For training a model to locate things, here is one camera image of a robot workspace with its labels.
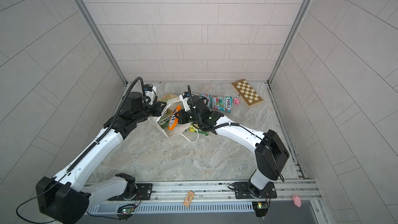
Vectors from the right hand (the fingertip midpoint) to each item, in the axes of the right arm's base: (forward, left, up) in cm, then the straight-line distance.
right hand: (174, 116), depth 75 cm
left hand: (+5, +2, +5) cm, 8 cm away
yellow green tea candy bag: (+2, -8, -16) cm, 18 cm away
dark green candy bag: (+5, +8, -11) cm, 15 cm away
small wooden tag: (-32, -6, -19) cm, 37 cm away
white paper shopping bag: (0, -1, -11) cm, 11 cm away
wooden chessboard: (+28, -45, -18) cm, 56 cm away
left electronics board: (-34, +21, -16) cm, 43 cm away
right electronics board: (-37, -38, -22) cm, 57 cm away
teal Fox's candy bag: (+20, -28, -18) cm, 38 cm away
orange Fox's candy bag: (-2, 0, -1) cm, 2 cm away
